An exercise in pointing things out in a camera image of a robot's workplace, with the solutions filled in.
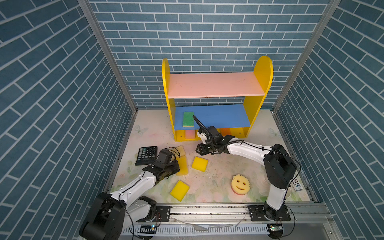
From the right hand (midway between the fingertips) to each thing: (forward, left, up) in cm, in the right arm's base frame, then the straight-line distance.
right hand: (197, 148), depth 89 cm
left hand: (-10, +9, -6) cm, 15 cm away
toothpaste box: (-14, -57, -9) cm, 60 cm away
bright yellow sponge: (-7, -2, -7) cm, 10 cm away
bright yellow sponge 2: (-22, +8, -8) cm, 25 cm away
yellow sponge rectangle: (-7, +9, -7) cm, 13 cm away
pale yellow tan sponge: (+1, +10, -7) cm, 12 cm away
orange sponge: (+18, -18, -5) cm, 26 cm away
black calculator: (-4, +32, -7) cm, 33 cm away
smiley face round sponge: (-17, -25, -7) cm, 31 cm away
